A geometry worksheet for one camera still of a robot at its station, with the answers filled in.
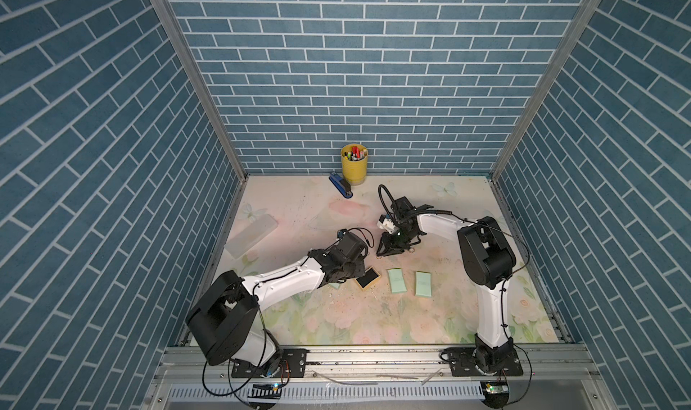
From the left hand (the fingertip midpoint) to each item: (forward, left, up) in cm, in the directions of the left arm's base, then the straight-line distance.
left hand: (368, 269), depth 85 cm
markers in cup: (+49, +4, +7) cm, 50 cm away
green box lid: (-3, -18, -4) cm, 19 cm away
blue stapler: (+39, +10, -2) cm, 40 cm away
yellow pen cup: (+43, +5, +6) cm, 44 cm away
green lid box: (-1, -10, -6) cm, 12 cm away
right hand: (+9, -6, -6) cm, 12 cm away
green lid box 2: (-3, +11, -5) cm, 12 cm away
